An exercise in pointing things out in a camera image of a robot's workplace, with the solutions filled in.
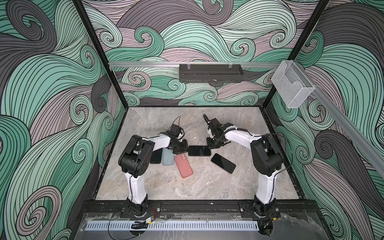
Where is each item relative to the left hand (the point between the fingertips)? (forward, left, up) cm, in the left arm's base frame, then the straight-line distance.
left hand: (189, 149), depth 95 cm
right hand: (+2, -13, +1) cm, 14 cm away
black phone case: (-1, -6, -1) cm, 6 cm away
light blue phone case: (-5, +13, -1) cm, 14 cm away
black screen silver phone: (0, -7, -1) cm, 7 cm away
